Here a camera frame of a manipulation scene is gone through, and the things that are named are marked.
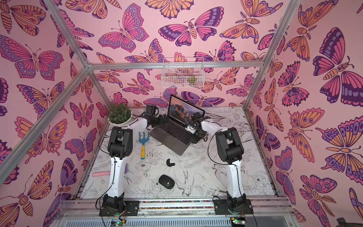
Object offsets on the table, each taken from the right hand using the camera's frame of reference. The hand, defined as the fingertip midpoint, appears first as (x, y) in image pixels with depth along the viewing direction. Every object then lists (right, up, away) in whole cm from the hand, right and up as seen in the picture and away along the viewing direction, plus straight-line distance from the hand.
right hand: (196, 137), depth 101 cm
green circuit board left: (-43, -40, -30) cm, 65 cm away
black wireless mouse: (-19, -22, -21) cm, 36 cm away
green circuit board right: (+18, -38, -31) cm, 52 cm away
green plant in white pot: (-52, +16, -7) cm, 55 cm away
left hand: (-22, +13, +8) cm, 27 cm away
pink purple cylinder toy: (-56, -20, -14) cm, 61 cm away
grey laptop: (-18, +3, +2) cm, 19 cm away
